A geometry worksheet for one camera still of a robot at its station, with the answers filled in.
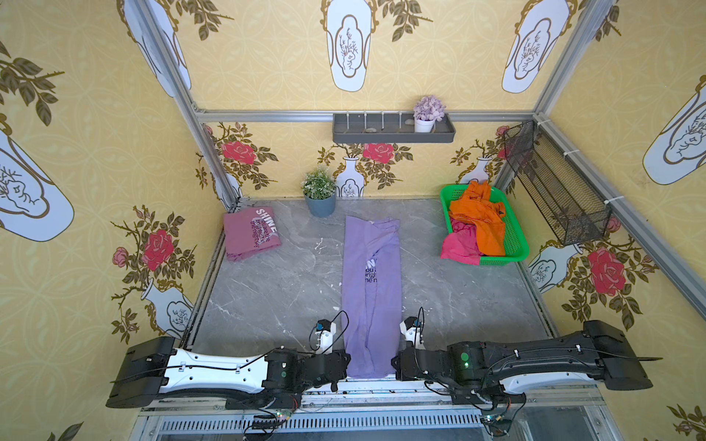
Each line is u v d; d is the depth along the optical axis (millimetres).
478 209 1065
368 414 712
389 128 925
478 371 523
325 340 697
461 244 945
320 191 1061
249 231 1077
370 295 926
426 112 822
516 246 979
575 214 841
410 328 693
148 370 459
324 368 563
